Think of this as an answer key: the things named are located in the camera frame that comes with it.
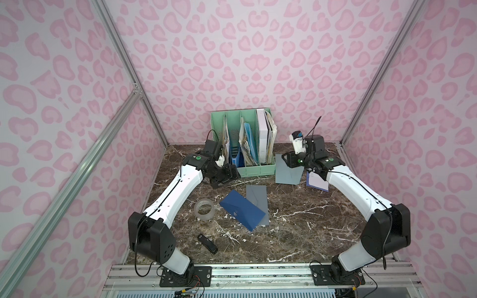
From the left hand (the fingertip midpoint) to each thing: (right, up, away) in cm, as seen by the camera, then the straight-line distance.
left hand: (236, 176), depth 79 cm
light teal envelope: (+26, -1, +24) cm, 36 cm away
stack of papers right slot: (+17, +18, +14) cm, 29 cm away
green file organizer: (-6, +25, +24) cm, 35 cm away
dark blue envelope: (+4, -19, +11) cm, 22 cm away
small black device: (-13, -29, +2) cm, 32 cm away
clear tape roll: (-16, -21, +11) cm, 28 cm away
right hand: (+23, +10, +6) cm, 25 cm away
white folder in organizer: (+13, +19, +15) cm, 27 cm away
